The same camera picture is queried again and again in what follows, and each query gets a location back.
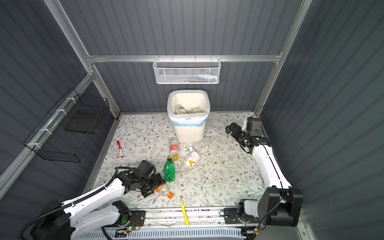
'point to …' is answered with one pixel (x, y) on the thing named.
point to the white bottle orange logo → (192, 159)
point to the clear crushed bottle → (194, 109)
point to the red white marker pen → (119, 146)
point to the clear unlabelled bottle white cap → (201, 144)
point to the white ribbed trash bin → (191, 126)
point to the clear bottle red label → (174, 145)
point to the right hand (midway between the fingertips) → (233, 132)
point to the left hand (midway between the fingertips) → (162, 185)
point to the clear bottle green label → (179, 109)
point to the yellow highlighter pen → (185, 217)
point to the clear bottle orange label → (164, 189)
